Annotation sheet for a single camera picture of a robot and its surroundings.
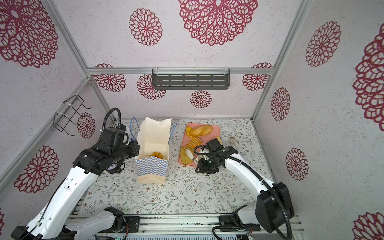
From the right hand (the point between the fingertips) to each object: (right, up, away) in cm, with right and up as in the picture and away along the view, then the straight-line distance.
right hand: (199, 168), depth 80 cm
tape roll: (+26, +14, +28) cm, 40 cm away
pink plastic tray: (-9, +3, +15) cm, 17 cm away
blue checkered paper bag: (-28, +18, +14) cm, 36 cm away
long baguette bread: (+3, +21, +26) cm, 33 cm away
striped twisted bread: (-2, +12, +21) cm, 25 cm away
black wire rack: (-68, +33, -2) cm, 75 cm away
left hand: (-29, +11, -8) cm, 32 cm away
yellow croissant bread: (-7, +21, +30) cm, 37 cm away
